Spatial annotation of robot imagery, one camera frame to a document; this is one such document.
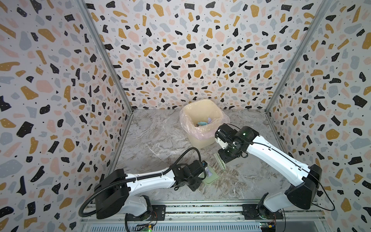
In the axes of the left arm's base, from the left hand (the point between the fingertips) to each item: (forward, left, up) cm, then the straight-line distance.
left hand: (199, 180), depth 79 cm
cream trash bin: (+25, -2, -3) cm, 25 cm away
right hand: (+8, -11, +13) cm, 19 cm away
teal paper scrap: (+36, -3, +6) cm, 36 cm away
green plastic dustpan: (+4, -7, -4) cm, 9 cm away
